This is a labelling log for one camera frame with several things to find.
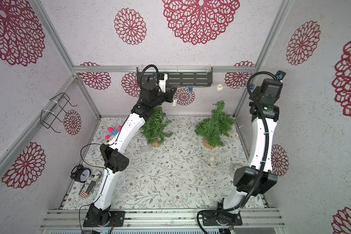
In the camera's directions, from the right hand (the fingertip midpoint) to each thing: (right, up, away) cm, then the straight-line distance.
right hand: (266, 86), depth 68 cm
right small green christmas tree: (-20, -20, +13) cm, 31 cm away
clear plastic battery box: (-62, -33, +32) cm, 77 cm away
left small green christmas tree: (-53, -19, +14) cm, 58 cm away
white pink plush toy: (-87, -21, +37) cm, 97 cm away
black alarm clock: (-96, -45, +14) cm, 107 cm away
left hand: (-41, +3, +13) cm, 43 cm away
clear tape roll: (-6, -43, +22) cm, 49 cm away
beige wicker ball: (-18, -39, +27) cm, 51 cm away
